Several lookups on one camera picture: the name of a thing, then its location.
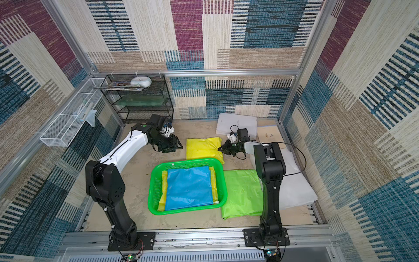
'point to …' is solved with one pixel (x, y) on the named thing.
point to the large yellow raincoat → (162, 199)
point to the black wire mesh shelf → (138, 106)
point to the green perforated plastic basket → (155, 183)
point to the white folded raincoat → (295, 189)
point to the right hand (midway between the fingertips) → (218, 147)
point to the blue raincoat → (188, 187)
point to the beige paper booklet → (270, 134)
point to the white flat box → (227, 123)
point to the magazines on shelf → (123, 85)
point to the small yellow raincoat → (204, 148)
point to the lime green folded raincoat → (245, 194)
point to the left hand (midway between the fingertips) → (179, 146)
